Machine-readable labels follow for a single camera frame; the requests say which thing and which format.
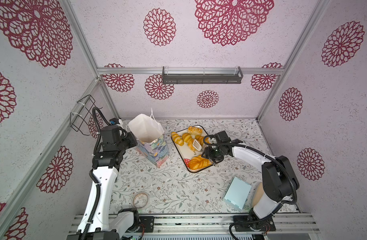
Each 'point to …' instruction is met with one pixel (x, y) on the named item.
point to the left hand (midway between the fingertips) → (132, 137)
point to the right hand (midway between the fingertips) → (204, 153)
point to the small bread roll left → (177, 138)
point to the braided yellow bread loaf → (199, 162)
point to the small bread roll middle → (187, 137)
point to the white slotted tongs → (196, 145)
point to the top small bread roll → (195, 131)
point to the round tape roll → (140, 200)
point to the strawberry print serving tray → (185, 154)
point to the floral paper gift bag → (151, 141)
